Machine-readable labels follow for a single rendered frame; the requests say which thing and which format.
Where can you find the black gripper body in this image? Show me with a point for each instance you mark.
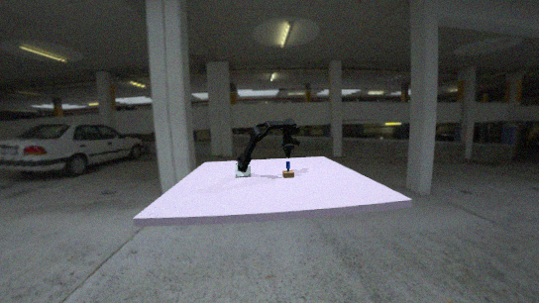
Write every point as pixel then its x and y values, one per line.
pixel 287 142

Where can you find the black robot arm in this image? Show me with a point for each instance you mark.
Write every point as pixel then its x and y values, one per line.
pixel 288 127

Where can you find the tan square block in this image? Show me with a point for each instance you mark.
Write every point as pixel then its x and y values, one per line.
pixel 289 174

